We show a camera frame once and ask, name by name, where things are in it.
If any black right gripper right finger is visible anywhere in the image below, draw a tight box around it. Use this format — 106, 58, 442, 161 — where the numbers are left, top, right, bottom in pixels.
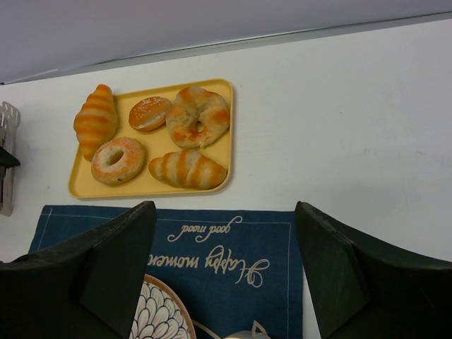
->
295, 202, 451, 338

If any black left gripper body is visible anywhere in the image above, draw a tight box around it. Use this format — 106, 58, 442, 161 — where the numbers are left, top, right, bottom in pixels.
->
1, 101, 20, 216

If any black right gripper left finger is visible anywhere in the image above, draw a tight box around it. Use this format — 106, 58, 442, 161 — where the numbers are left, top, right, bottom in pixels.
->
1, 201, 157, 338

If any large orange striped croissant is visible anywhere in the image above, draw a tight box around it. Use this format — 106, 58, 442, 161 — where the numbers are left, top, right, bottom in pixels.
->
73, 84, 119, 162

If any floral patterned ceramic plate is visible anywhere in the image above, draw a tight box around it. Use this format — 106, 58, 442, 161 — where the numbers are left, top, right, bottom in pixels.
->
129, 275, 196, 339

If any blue cloth placemat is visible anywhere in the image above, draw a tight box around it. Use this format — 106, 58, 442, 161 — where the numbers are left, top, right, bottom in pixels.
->
28, 205, 305, 339

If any round glazed bun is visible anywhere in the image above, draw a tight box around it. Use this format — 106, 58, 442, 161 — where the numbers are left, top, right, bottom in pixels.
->
129, 96, 172, 132

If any small striped croissant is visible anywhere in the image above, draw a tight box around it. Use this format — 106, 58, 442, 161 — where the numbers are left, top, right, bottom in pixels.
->
148, 150, 227, 190

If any yellow plastic tray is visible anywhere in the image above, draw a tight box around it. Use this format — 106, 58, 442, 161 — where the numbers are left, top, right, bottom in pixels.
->
68, 78, 234, 199

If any curled brown croissant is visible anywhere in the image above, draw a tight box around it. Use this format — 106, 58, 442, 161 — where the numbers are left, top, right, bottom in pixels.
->
166, 85, 230, 148

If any sugared ring donut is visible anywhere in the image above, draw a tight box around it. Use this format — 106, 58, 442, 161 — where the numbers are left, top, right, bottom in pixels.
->
91, 137, 145, 186

